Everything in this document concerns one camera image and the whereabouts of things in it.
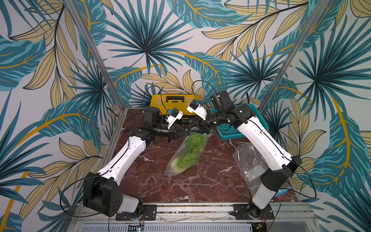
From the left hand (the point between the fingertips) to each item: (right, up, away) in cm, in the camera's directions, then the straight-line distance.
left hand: (188, 136), depth 67 cm
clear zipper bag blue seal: (-4, -9, +11) cm, 15 cm away
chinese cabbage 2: (+4, -5, +9) cm, 11 cm away
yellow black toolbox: (-16, +21, +33) cm, 43 cm away
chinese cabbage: (0, -13, +9) cm, 16 cm away
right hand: (+1, +5, +1) cm, 5 cm away
